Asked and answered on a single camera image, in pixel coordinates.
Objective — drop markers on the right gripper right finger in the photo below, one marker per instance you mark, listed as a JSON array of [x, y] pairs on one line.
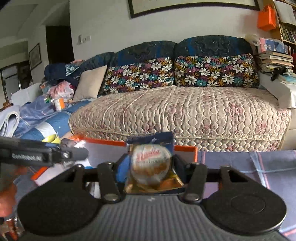
[[194, 176]]

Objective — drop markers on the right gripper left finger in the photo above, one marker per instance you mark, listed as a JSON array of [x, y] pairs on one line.
[[112, 191]]

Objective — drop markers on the blue cookie snack bag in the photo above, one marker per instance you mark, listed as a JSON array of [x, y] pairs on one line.
[[151, 167]]

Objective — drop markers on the blue striped blanket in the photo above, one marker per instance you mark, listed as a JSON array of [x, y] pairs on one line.
[[40, 119]]

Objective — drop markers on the orange cardboard box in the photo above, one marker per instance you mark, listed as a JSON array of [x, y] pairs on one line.
[[100, 151]]

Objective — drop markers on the pink quilted sofa cover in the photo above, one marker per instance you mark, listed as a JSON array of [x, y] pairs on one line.
[[226, 119]]

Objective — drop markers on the dark blue sofa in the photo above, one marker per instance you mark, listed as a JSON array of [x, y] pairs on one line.
[[211, 45]]

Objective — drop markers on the beige pillow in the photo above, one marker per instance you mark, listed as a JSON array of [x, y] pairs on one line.
[[90, 83]]

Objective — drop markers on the left floral cushion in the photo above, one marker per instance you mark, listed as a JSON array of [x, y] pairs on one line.
[[139, 76]]

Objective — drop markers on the floral cushion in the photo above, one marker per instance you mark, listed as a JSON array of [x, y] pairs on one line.
[[206, 71], [139, 76]]

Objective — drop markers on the right floral cushion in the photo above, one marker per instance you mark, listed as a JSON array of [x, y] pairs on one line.
[[206, 71]]

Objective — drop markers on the stack of books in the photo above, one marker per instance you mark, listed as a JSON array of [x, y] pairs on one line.
[[270, 60]]

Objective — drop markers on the orange paper bag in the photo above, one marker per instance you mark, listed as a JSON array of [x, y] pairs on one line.
[[266, 18]]

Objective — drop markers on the wooden bookshelf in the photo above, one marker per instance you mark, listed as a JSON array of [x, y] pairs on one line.
[[285, 23]]

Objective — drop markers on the framed wall picture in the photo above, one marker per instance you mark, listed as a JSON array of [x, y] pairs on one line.
[[35, 57]]

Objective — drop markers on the large framed wall art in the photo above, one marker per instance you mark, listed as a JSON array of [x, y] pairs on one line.
[[140, 8]]

